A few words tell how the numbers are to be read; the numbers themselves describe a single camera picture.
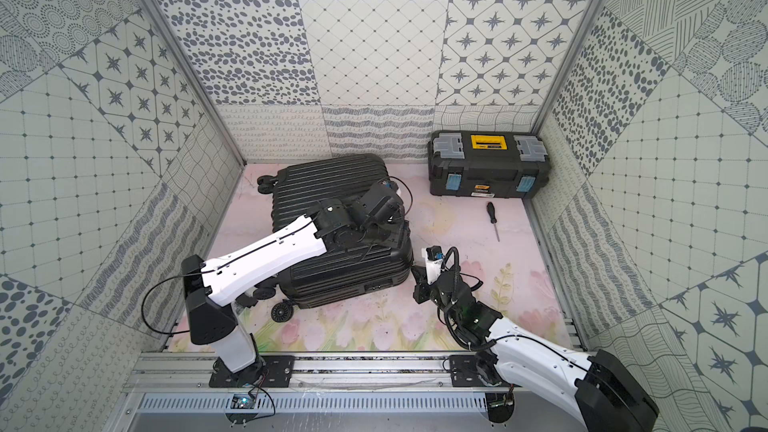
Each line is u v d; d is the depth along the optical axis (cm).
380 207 54
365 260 72
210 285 42
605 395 41
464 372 74
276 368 74
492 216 104
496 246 100
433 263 70
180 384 73
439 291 64
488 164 99
